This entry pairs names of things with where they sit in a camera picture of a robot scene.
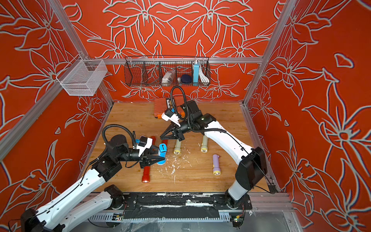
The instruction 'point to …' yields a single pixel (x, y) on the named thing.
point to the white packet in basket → (167, 78)
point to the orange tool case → (160, 107)
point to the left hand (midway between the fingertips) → (163, 153)
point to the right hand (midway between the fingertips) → (161, 138)
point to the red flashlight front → (145, 178)
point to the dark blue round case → (186, 79)
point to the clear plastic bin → (82, 77)
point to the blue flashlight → (162, 152)
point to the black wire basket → (147, 70)
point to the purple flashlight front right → (216, 169)
